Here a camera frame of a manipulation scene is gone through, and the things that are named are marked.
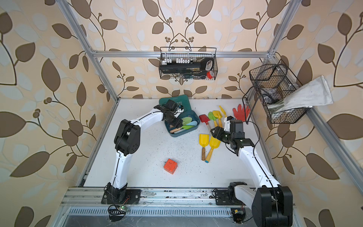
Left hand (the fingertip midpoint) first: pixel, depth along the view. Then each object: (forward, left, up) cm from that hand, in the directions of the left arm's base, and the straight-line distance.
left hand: (179, 122), depth 99 cm
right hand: (-13, -22, +9) cm, 27 cm away
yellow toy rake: (+12, -34, -2) cm, 36 cm away
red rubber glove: (+12, -49, -4) cm, 50 cm away
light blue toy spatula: (+2, -11, -3) cm, 12 cm away
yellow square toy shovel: (-13, -17, -5) cm, 22 cm away
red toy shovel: (+6, -19, -3) cm, 20 cm away
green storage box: (+23, -3, -1) cm, 23 cm away
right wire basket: (+9, -57, +26) cm, 63 cm away
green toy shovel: (+11, -24, -5) cm, 27 cm away
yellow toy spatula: (+10, -30, -4) cm, 32 cm away
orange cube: (-30, +4, -1) cm, 31 cm away
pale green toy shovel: (+4, -5, -4) cm, 8 cm away
